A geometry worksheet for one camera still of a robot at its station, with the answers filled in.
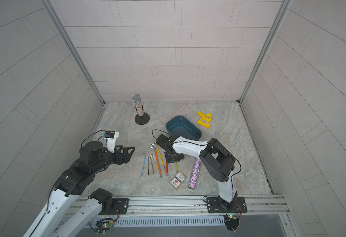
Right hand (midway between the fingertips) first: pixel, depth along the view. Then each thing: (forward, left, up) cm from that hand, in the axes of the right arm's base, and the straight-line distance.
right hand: (173, 161), depth 88 cm
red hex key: (-6, +4, +3) cm, 7 cm away
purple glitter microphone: (-11, -11, +4) cm, 16 cm away
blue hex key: (-2, +17, +2) cm, 17 cm away
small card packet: (-12, -3, +3) cm, 12 cm away
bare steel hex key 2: (-3, +12, +2) cm, 13 cm away
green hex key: (-4, -2, +3) cm, 5 cm away
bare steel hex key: (+4, +13, +3) cm, 14 cm away
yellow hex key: (+4, +8, +3) cm, 10 cm away
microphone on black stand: (+31, +21, +6) cm, 38 cm away
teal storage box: (+24, -6, +3) cm, 25 cm away
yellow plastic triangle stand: (+28, -24, +3) cm, 37 cm away
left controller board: (-29, +31, +4) cm, 43 cm away
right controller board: (-31, -27, -1) cm, 41 cm away
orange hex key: (0, +9, +2) cm, 9 cm away
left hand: (-1, +18, +23) cm, 29 cm away
